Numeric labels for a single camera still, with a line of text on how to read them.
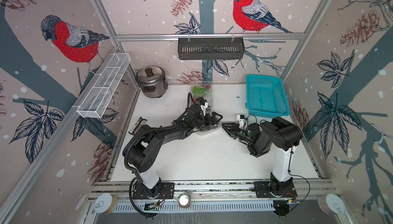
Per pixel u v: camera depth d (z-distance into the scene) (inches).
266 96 44.9
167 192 28.7
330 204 25.9
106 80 32.0
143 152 18.2
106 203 26.3
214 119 30.6
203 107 32.8
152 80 39.5
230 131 32.9
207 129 36.2
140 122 38.5
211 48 40.8
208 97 43.6
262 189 28.7
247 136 31.1
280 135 20.8
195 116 28.1
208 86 45.5
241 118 34.9
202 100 42.4
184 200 24.6
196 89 43.3
